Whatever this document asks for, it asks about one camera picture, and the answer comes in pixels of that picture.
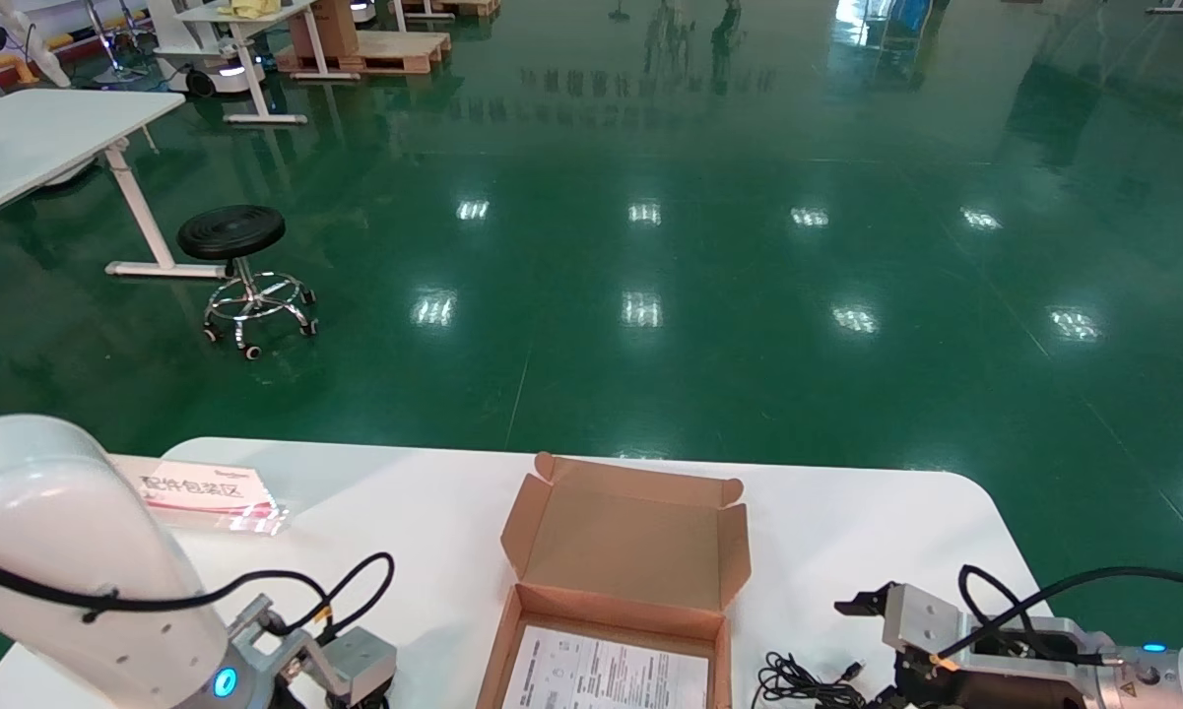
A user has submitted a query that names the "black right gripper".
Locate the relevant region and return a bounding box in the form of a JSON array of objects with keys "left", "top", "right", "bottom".
[{"left": 835, "top": 583, "right": 1091, "bottom": 709}]

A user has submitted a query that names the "black wired computer mouse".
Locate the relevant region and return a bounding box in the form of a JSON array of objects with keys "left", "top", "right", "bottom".
[{"left": 752, "top": 650, "right": 868, "bottom": 709}]

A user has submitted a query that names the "brown cardboard storage box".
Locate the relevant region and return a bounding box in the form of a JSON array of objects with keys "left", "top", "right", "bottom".
[{"left": 476, "top": 453, "right": 753, "bottom": 709}]

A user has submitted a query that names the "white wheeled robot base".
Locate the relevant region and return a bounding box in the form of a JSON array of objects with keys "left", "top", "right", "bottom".
[{"left": 151, "top": 0, "right": 267, "bottom": 97}]

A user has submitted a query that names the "wooden pallet with box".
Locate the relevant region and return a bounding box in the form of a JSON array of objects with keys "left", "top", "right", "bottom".
[{"left": 276, "top": 30, "right": 452, "bottom": 76}]

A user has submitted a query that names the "white printed instruction sheet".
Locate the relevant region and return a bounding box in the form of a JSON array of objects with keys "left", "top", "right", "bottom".
[{"left": 500, "top": 625, "right": 710, "bottom": 709}]

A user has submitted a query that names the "clear acrylic sign pink label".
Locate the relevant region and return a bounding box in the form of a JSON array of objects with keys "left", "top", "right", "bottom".
[{"left": 108, "top": 453, "right": 292, "bottom": 538}]

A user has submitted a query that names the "black round stool chrome base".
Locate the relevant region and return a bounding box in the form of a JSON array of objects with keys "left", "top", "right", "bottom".
[{"left": 177, "top": 205, "right": 318, "bottom": 360}]

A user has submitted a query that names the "empty wooden pallet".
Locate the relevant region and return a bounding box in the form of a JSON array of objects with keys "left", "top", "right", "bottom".
[{"left": 400, "top": 0, "right": 501, "bottom": 19}]

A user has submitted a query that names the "brown cardboard carton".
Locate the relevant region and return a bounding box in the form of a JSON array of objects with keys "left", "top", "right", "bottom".
[{"left": 289, "top": 0, "right": 361, "bottom": 57}]

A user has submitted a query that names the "small white table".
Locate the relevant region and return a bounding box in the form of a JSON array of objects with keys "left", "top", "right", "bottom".
[{"left": 175, "top": 0, "right": 319, "bottom": 125}]

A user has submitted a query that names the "large white table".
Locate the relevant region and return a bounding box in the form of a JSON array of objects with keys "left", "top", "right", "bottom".
[{"left": 0, "top": 89, "right": 226, "bottom": 279}]

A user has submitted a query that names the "white slanted robot limb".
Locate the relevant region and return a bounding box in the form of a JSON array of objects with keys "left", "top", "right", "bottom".
[{"left": 0, "top": 0, "right": 73, "bottom": 88}]

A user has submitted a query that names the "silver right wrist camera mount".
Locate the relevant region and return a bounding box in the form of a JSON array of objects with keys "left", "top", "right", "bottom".
[{"left": 882, "top": 583, "right": 1109, "bottom": 680}]

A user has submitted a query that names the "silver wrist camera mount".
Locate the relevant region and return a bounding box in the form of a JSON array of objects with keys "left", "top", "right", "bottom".
[
  {"left": 882, "top": 583, "right": 1109, "bottom": 680},
  {"left": 227, "top": 596, "right": 398, "bottom": 709}
]

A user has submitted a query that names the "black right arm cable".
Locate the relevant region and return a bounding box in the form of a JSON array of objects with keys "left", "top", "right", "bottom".
[{"left": 931, "top": 564, "right": 1183, "bottom": 671}]

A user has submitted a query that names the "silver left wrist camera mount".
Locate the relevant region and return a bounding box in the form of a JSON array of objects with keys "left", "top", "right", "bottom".
[{"left": 227, "top": 596, "right": 398, "bottom": 709}]

